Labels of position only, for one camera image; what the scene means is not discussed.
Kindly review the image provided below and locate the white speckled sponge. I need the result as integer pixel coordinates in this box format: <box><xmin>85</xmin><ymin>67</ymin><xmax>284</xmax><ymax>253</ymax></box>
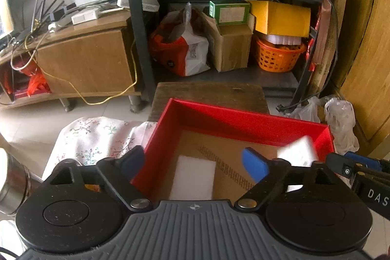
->
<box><xmin>277</xmin><ymin>136</ymin><xmax>318</xmax><ymax>167</ymax></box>

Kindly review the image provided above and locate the floral tablecloth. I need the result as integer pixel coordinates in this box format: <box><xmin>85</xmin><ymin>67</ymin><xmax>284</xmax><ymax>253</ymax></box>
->
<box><xmin>42</xmin><ymin>116</ymin><xmax>157</xmax><ymax>180</ymax></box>

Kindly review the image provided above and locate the white plastic bag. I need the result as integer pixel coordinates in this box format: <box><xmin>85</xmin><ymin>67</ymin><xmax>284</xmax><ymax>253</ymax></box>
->
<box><xmin>324</xmin><ymin>97</ymin><xmax>360</xmax><ymax>155</ymax></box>

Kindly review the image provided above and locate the white foam sponge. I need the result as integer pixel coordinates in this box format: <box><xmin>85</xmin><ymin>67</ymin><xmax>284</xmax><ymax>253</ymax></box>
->
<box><xmin>169</xmin><ymin>156</ymin><xmax>216</xmax><ymax>201</ymax></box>

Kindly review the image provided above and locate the dark wooden stool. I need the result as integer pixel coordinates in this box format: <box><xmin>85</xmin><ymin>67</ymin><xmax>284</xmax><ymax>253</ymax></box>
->
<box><xmin>148</xmin><ymin>81</ymin><xmax>270</xmax><ymax>122</ymax></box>

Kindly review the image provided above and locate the red cardboard box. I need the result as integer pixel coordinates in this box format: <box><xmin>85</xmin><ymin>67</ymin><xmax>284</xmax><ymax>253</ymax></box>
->
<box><xmin>132</xmin><ymin>99</ymin><xmax>334</xmax><ymax>202</ymax></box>

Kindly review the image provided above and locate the wooden wardrobe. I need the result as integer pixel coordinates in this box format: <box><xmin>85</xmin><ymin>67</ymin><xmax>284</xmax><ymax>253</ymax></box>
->
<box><xmin>332</xmin><ymin>0</ymin><xmax>389</xmax><ymax>155</ymax></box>

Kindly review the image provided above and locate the stainless steel thermos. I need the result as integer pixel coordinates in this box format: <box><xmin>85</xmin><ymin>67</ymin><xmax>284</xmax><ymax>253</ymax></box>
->
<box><xmin>0</xmin><ymin>148</ymin><xmax>42</xmax><ymax>216</ymax></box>

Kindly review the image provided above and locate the orange plastic basket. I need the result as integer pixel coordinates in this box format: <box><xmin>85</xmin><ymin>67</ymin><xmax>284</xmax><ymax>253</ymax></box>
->
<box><xmin>251</xmin><ymin>35</ymin><xmax>306</xmax><ymax>73</ymax></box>

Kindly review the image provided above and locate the wooden TV cabinet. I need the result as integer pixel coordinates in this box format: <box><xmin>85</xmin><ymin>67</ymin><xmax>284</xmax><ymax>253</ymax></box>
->
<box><xmin>1</xmin><ymin>10</ymin><xmax>142</xmax><ymax>112</ymax></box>

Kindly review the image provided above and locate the brown cardboard box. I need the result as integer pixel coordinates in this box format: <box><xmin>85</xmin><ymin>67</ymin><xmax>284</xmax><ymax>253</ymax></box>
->
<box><xmin>201</xmin><ymin>12</ymin><xmax>253</xmax><ymax>73</ymax></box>

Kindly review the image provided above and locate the red plastic bag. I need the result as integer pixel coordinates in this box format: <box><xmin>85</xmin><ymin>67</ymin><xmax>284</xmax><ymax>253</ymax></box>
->
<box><xmin>11</xmin><ymin>60</ymin><xmax>51</xmax><ymax>98</ymax></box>

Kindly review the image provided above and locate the red and white bag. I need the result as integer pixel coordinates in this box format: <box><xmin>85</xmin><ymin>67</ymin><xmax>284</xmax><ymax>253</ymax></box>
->
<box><xmin>148</xmin><ymin>3</ymin><xmax>210</xmax><ymax>77</ymax></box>

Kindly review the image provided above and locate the yellow box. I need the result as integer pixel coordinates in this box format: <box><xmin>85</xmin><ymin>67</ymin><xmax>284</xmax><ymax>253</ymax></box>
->
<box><xmin>249</xmin><ymin>1</ymin><xmax>311</xmax><ymax>38</ymax></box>

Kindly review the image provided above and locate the white power adapter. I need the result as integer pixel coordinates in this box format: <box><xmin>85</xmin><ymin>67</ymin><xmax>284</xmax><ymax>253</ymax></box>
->
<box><xmin>71</xmin><ymin>7</ymin><xmax>100</xmax><ymax>25</ymax></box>

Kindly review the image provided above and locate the black metal shelf rack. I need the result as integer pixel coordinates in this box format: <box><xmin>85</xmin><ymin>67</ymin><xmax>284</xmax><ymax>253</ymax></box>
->
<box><xmin>122</xmin><ymin>0</ymin><xmax>339</xmax><ymax>103</ymax></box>

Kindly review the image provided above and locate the green small box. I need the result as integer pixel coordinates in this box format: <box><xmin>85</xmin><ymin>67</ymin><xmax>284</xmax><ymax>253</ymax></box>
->
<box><xmin>209</xmin><ymin>0</ymin><xmax>251</xmax><ymax>26</ymax></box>

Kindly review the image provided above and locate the yellow cable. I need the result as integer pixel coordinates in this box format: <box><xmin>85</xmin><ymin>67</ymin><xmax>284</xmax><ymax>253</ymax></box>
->
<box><xmin>24</xmin><ymin>0</ymin><xmax>139</xmax><ymax>106</ymax></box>

